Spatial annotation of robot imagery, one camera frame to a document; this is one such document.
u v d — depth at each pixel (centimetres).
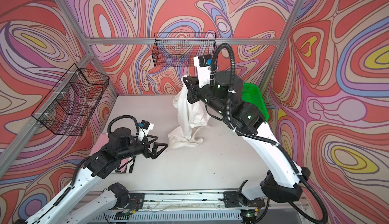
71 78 76
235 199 74
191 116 65
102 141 91
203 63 41
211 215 70
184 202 74
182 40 87
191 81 46
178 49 102
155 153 60
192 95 44
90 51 91
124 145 54
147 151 59
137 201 72
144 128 59
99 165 48
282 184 39
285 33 85
